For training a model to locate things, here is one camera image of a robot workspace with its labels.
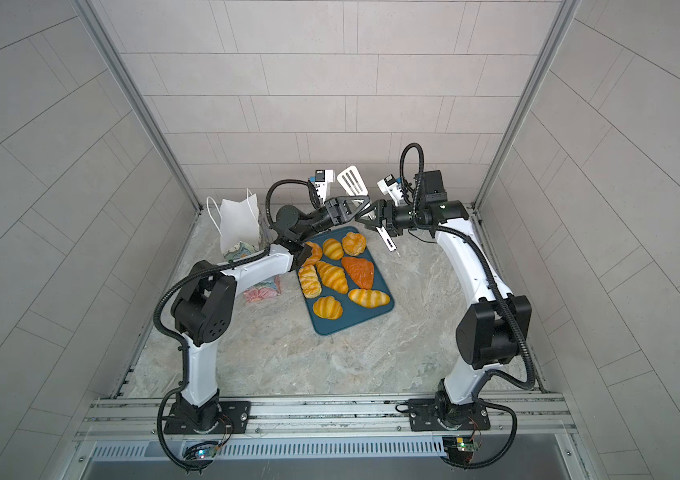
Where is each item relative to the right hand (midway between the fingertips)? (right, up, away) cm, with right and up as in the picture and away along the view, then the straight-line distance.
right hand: (364, 221), depth 73 cm
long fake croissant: (-9, -17, +19) cm, 27 cm away
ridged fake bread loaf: (-16, -18, +19) cm, 30 cm away
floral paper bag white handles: (-38, 0, +16) cm, 41 cm away
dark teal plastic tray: (-3, -27, +15) cm, 31 cm away
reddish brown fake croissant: (0, -15, +21) cm, 26 cm away
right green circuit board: (+22, -52, -4) cm, 57 cm away
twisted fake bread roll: (+2, -23, +16) cm, 28 cm away
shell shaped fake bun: (-10, -24, +12) cm, 29 cm away
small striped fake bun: (-9, -9, +26) cm, 29 cm away
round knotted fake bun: (-3, -7, +27) cm, 28 cm away
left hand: (+2, +4, -4) cm, 6 cm away
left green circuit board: (-35, -51, -8) cm, 62 cm away
